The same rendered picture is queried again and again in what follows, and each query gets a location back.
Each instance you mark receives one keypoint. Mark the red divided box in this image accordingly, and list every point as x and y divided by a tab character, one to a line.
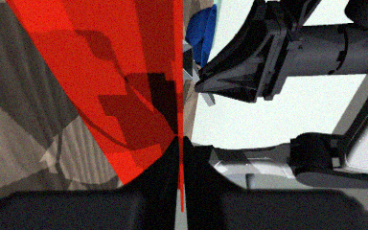
120	62

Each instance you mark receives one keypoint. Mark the blue bowl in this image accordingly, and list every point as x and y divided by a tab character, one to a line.
200	34

